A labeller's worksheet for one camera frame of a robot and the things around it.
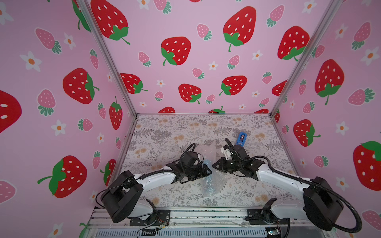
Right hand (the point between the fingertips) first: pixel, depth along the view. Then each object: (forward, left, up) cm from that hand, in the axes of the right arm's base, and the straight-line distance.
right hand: (210, 168), depth 79 cm
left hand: (-1, 0, -4) cm, 5 cm away
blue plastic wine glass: (-6, 0, -3) cm, 6 cm away
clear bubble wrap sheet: (+14, +1, -5) cm, 15 cm away
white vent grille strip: (-27, -15, -12) cm, 33 cm away
